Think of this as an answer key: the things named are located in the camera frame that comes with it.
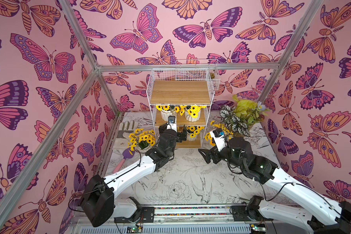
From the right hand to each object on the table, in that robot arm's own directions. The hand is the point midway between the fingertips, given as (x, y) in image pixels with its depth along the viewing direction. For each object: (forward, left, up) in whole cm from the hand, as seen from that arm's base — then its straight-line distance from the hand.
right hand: (207, 143), depth 69 cm
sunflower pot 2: (+16, +20, +6) cm, 26 cm away
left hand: (+13, +14, -1) cm, 19 cm away
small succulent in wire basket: (+48, -7, +7) cm, 48 cm away
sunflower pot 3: (+15, +4, -11) cm, 19 cm away
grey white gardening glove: (+27, +55, -26) cm, 67 cm away
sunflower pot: (+10, +36, -12) cm, 39 cm away
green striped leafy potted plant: (+20, -22, -4) cm, 30 cm away
